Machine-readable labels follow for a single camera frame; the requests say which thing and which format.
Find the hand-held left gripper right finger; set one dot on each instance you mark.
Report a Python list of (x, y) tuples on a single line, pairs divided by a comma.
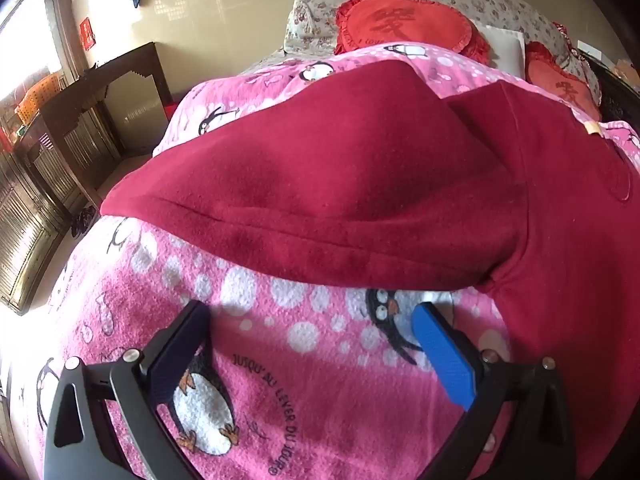
[(445, 355)]

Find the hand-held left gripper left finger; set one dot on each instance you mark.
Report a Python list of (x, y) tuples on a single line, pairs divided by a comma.
[(180, 350)]

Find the dark red sweater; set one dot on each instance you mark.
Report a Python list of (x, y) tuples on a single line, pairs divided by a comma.
[(350, 185)]

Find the pink penguin print blanket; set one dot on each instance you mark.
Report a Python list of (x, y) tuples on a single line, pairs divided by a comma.
[(300, 360)]

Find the black shoe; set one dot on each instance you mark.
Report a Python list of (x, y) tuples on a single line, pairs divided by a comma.
[(82, 220)]

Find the dark wooden desk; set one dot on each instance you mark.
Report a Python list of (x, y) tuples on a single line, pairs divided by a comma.
[(60, 170)]

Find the orange plastic basket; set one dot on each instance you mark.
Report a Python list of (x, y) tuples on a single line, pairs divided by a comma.
[(40, 95)]

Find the small red heart pillow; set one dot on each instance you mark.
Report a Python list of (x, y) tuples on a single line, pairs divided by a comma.
[(560, 82)]

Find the white pillow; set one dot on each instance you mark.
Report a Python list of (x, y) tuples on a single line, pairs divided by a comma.
[(505, 47)]

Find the window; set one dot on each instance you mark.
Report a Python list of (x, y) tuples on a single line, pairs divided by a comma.
[(25, 50)]

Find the large red heart pillow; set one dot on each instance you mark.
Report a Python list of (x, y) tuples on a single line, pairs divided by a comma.
[(400, 20)]

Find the floral pillow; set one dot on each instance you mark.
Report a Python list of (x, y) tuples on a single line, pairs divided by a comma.
[(312, 20)]

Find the red wall sign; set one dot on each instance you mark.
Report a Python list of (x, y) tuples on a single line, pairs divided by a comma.
[(87, 32)]

